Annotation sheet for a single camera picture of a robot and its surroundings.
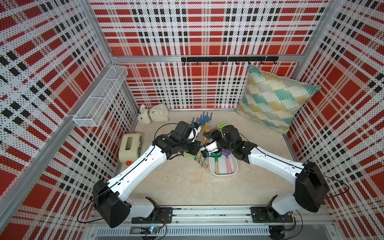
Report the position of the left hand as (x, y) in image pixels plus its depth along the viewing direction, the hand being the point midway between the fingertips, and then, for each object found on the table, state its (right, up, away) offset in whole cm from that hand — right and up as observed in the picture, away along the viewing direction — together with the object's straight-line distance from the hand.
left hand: (200, 147), depth 75 cm
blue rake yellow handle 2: (0, -11, +20) cm, 23 cm away
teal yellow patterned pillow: (+45, +26, +15) cm, 54 cm away
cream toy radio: (-43, -2, +13) cm, 45 cm away
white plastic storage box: (+13, -14, +15) cm, 24 cm away
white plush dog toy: (-31, +20, +29) cm, 47 cm away
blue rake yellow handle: (-4, +12, -8) cm, 15 cm away
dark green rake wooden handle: (+10, -9, +21) cm, 25 cm away
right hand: (+5, +7, +5) cm, 10 cm away
